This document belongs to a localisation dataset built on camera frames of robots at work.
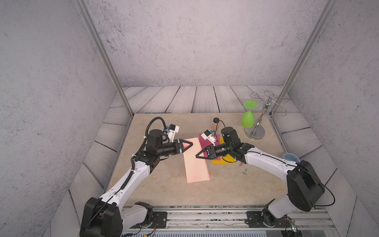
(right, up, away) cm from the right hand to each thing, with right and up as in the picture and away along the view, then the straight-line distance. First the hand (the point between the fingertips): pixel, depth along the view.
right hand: (198, 158), depth 72 cm
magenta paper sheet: (+7, +9, +1) cm, 12 cm away
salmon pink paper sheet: (-1, -5, 0) cm, 5 cm away
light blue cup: (+56, -3, +16) cm, 58 cm away
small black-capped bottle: (+13, +19, +32) cm, 39 cm away
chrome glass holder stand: (+44, +28, +17) cm, 54 cm away
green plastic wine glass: (+32, +20, +21) cm, 43 cm away
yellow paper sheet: (+13, 0, -2) cm, 13 cm away
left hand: (-3, +6, 0) cm, 6 cm away
